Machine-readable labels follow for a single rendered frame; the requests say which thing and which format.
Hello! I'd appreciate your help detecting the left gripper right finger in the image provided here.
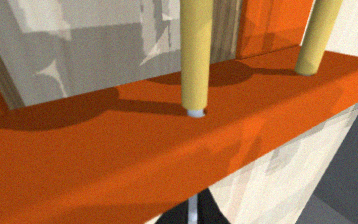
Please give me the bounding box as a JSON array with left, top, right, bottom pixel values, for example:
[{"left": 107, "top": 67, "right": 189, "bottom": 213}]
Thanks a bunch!
[{"left": 197, "top": 187, "right": 231, "bottom": 224}]

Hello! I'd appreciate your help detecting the yellow cylinder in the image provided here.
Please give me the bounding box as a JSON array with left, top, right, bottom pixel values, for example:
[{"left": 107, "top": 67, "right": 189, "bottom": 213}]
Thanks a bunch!
[{"left": 180, "top": 0, "right": 213, "bottom": 110}]

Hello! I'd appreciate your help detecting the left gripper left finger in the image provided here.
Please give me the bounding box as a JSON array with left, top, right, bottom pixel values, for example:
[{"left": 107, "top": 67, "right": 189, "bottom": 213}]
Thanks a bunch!
[{"left": 154, "top": 199, "right": 188, "bottom": 224}]

